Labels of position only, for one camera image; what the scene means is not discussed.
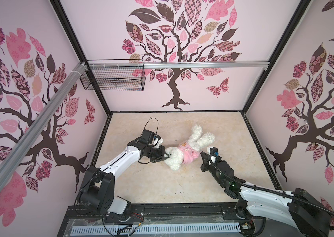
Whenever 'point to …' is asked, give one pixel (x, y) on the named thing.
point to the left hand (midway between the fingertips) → (168, 159)
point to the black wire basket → (115, 79)
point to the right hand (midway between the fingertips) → (203, 151)
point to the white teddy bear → (198, 140)
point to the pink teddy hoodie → (190, 153)
